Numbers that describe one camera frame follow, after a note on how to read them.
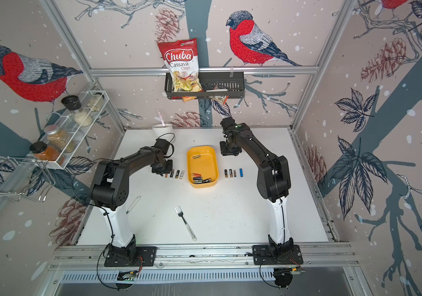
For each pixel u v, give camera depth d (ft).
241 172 3.27
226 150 2.71
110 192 1.70
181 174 3.21
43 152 1.97
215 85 3.50
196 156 3.48
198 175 3.21
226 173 3.21
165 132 3.38
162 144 2.70
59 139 2.12
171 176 3.21
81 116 2.53
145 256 2.39
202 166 3.33
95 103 2.76
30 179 2.16
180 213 2.81
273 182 1.78
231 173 3.21
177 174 3.21
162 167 2.82
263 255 2.39
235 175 3.21
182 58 2.67
